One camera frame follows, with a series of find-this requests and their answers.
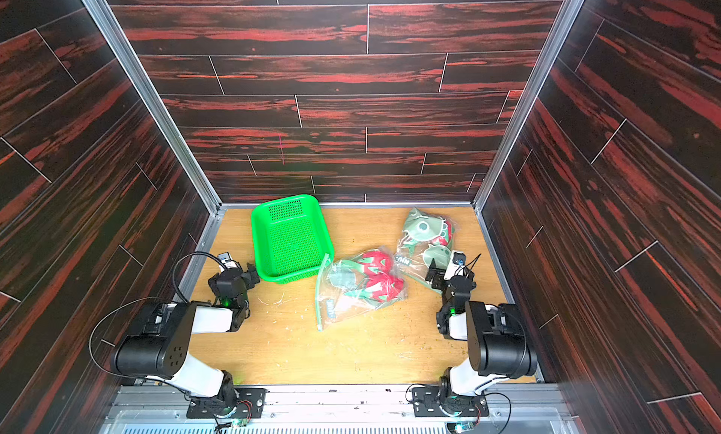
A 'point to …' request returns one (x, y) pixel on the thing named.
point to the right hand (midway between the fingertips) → (455, 263)
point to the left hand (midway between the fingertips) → (237, 268)
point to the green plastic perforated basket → (291, 238)
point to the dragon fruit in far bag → (435, 235)
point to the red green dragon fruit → (381, 284)
